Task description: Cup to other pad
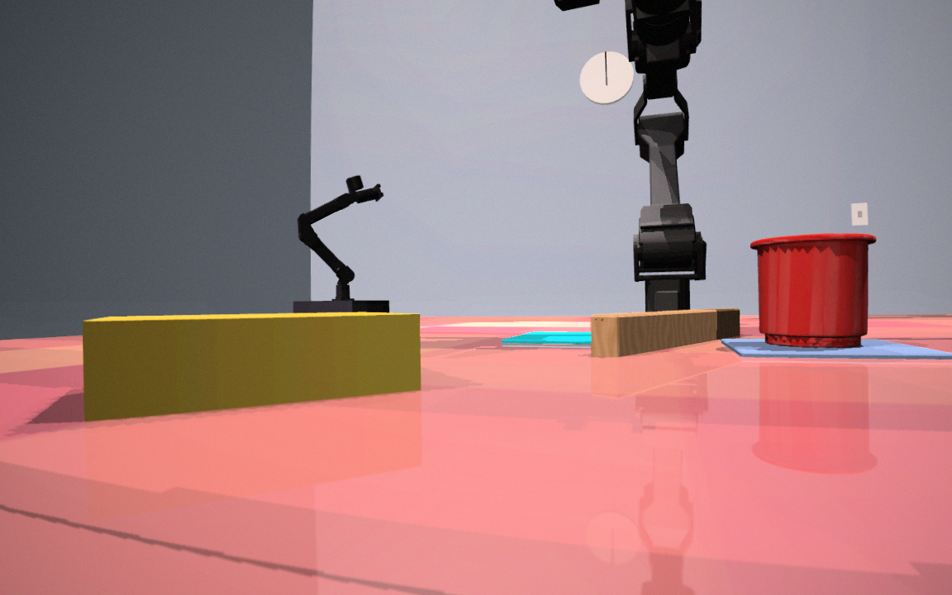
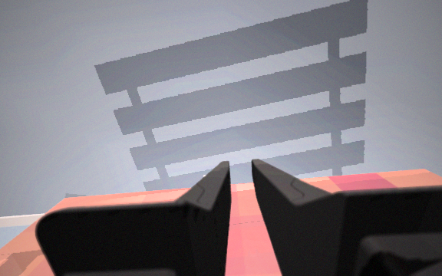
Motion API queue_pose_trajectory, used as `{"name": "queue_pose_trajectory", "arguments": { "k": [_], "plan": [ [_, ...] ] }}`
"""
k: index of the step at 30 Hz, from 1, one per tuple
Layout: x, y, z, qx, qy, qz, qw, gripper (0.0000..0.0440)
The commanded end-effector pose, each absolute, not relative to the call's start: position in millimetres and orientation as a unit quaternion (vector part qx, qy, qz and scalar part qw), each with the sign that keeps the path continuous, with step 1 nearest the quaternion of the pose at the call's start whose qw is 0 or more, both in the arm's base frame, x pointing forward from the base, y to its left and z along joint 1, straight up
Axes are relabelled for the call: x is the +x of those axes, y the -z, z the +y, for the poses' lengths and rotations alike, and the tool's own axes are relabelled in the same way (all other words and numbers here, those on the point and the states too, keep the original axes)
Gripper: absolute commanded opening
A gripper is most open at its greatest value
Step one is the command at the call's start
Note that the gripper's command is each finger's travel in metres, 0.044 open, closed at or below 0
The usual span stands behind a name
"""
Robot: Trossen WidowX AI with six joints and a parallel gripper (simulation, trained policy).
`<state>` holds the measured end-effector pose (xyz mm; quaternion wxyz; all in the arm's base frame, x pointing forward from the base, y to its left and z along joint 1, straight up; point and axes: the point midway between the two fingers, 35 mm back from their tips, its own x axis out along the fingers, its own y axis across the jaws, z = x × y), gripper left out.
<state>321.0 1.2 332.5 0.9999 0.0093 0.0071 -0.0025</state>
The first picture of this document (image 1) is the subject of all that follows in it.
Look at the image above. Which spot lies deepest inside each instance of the red plastic cup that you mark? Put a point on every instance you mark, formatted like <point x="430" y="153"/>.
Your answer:
<point x="813" y="289"/>

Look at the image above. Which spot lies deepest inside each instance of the olive-brown rectangular block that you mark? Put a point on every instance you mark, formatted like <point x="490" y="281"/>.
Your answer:
<point x="163" y="365"/>

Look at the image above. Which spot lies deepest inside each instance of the brown wooden beam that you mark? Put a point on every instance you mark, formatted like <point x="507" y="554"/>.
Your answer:
<point x="623" y="334"/>

